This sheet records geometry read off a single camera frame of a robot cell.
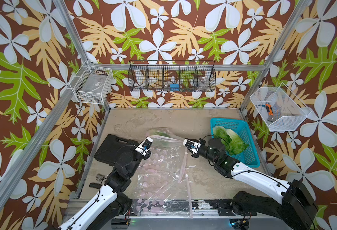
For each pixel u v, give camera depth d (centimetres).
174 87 94
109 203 52
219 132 93
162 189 78
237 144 89
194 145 64
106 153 89
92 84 86
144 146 59
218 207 75
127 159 54
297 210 40
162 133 88
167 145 93
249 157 88
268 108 85
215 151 59
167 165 90
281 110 82
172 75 99
